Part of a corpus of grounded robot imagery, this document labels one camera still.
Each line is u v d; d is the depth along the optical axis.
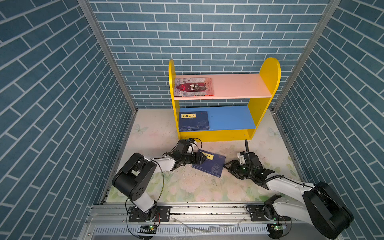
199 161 0.81
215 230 0.71
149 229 0.72
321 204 0.42
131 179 0.46
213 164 0.90
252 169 0.68
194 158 0.81
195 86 0.75
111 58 0.89
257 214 0.74
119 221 0.73
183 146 0.73
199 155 0.83
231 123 0.93
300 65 0.93
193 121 0.92
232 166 0.78
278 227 0.71
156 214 0.72
